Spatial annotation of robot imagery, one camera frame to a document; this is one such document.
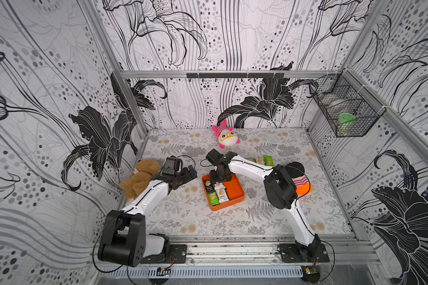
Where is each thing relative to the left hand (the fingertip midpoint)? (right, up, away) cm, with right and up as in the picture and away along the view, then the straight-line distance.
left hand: (192, 178), depth 89 cm
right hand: (+13, -2, +7) cm, 15 cm away
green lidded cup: (+72, +26, -9) cm, 78 cm away
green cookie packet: (+33, +8, +15) cm, 37 cm away
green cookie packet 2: (+43, +8, +13) cm, 45 cm away
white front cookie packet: (+15, -7, -1) cm, 17 cm away
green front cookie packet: (+11, -10, -3) cm, 15 cm away
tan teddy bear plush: (-26, 0, -3) cm, 26 cm away
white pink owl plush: (+18, +23, +18) cm, 34 cm away
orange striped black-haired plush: (+56, -4, -1) cm, 56 cm away
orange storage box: (+21, -6, +2) cm, 22 cm away
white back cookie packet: (+14, -4, +1) cm, 14 cm away
